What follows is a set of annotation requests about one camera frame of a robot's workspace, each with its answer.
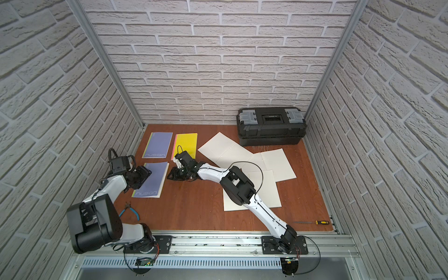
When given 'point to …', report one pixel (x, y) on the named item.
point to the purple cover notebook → (158, 145)
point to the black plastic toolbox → (270, 126)
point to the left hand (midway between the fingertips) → (149, 170)
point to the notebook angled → (225, 152)
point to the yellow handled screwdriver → (317, 222)
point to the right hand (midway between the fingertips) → (170, 176)
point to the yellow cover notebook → (186, 142)
